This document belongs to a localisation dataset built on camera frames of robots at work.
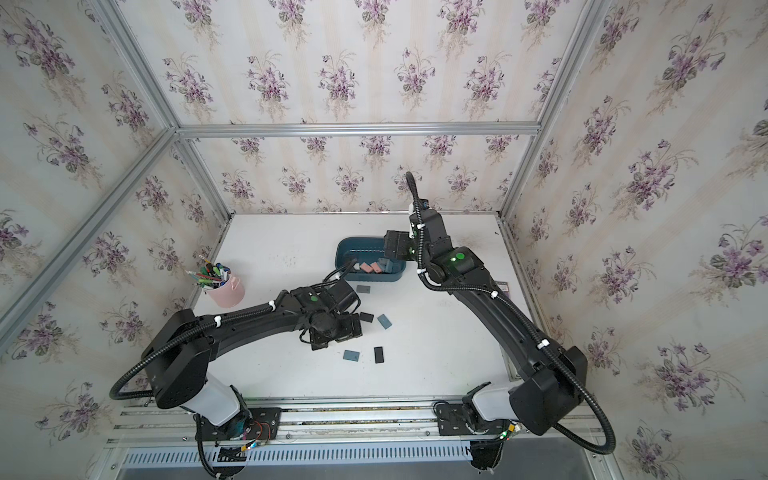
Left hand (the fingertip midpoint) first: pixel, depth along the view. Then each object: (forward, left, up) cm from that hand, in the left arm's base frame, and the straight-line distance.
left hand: (352, 338), depth 83 cm
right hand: (+18, -14, +23) cm, 32 cm away
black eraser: (+7, -4, -3) cm, 9 cm away
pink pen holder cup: (+15, +39, -1) cm, 42 cm away
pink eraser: (+27, -6, -4) cm, 28 cm away
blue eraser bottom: (-3, 0, -4) cm, 5 cm away
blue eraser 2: (+27, -10, -2) cm, 29 cm away
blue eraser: (+7, -9, -4) cm, 12 cm away
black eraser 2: (-3, -7, -4) cm, 9 cm away
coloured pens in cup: (+18, +44, +5) cm, 48 cm away
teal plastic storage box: (+35, -3, -4) cm, 36 cm away
